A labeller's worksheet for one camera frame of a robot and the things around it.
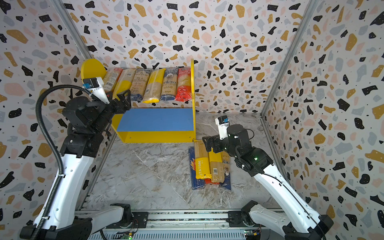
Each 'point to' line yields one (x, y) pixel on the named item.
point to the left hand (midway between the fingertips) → (118, 87)
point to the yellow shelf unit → (151, 125)
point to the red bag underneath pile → (208, 181)
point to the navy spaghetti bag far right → (226, 184)
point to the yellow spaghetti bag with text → (202, 161)
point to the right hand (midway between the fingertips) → (209, 133)
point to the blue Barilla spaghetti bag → (196, 183)
